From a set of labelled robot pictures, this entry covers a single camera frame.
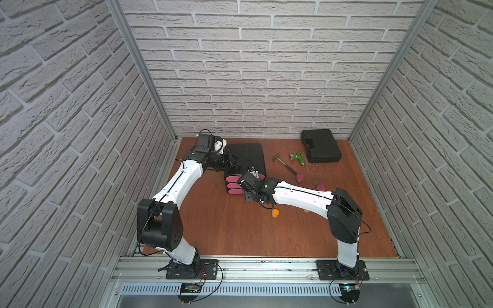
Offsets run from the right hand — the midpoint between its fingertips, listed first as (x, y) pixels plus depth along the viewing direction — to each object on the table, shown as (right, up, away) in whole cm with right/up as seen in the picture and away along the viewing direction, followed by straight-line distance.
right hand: (253, 189), depth 87 cm
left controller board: (-24, -34, -18) cm, 45 cm away
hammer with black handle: (+14, +14, +22) cm, 30 cm away
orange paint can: (+10, -11, 0) cm, 15 cm away
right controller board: (+36, -36, -17) cm, 54 cm away
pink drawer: (-8, -1, 0) cm, 8 cm away
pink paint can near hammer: (+25, +4, +13) cm, 28 cm away
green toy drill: (+26, +16, +21) cm, 37 cm away
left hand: (-5, +14, -4) cm, 16 cm away
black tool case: (+40, +22, +22) cm, 51 cm away
